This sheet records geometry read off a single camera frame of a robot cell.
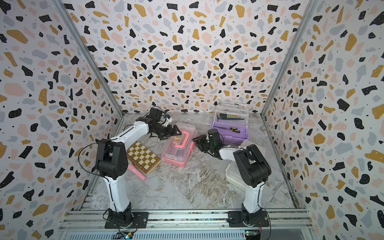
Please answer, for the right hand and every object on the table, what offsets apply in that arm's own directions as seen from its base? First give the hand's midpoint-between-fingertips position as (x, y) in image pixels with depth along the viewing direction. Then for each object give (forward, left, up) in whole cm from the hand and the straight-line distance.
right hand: (193, 140), depth 94 cm
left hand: (+2, +9, +3) cm, 10 cm away
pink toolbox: (-6, +8, +1) cm, 10 cm away
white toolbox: (-22, -23, +1) cm, 31 cm away
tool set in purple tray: (+24, -22, -2) cm, 32 cm away
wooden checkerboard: (-10, +31, -6) cm, 33 cm away
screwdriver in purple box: (+17, -29, -9) cm, 35 cm away
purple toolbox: (+25, -27, -7) cm, 37 cm away
